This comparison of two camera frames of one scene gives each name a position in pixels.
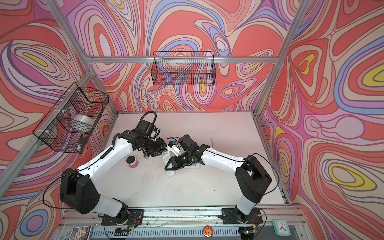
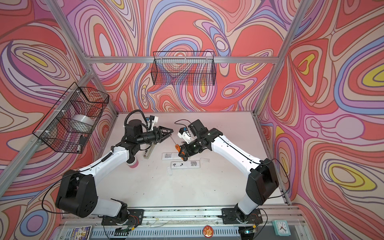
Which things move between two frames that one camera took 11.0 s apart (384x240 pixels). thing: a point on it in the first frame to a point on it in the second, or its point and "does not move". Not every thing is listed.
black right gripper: (174, 159) to (186, 151)
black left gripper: (161, 147) to (157, 135)
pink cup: (132, 161) does not move
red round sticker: (208, 231) does not move
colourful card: (81, 233) does not move
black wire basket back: (186, 68) does not move
